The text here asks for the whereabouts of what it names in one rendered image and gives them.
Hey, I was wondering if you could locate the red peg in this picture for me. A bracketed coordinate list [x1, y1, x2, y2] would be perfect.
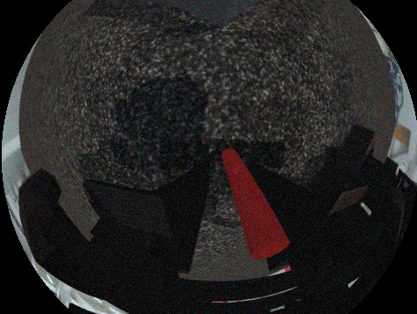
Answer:
[223, 147, 290, 260]

